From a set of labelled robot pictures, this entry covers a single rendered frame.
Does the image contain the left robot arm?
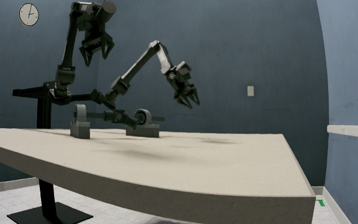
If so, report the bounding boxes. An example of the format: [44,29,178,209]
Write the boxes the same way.
[100,40,193,107]

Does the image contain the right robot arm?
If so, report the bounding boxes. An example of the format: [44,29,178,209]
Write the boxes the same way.
[49,1,116,100]

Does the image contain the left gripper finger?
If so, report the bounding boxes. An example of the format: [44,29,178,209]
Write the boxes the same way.
[190,88,201,106]
[178,93,193,110]

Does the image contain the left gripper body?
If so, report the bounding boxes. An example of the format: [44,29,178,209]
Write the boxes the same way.
[174,83,196,101]

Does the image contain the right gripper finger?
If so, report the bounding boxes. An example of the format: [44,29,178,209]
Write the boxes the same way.
[101,35,115,60]
[80,46,93,68]

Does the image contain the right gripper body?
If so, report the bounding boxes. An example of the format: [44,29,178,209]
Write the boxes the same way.
[81,31,112,54]

